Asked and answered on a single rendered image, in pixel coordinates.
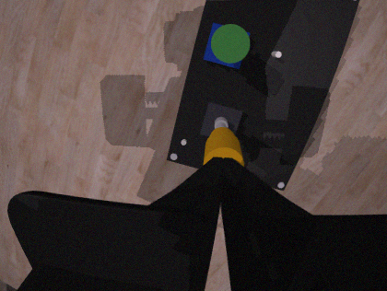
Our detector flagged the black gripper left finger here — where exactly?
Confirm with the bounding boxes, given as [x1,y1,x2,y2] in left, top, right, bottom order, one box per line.
[7,157,224,291]

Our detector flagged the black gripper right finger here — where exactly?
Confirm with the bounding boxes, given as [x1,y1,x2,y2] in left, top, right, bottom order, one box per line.
[220,157,387,291]

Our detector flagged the dark grey circuit board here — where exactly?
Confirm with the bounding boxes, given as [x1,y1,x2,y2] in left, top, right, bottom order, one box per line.
[167,0,360,190]

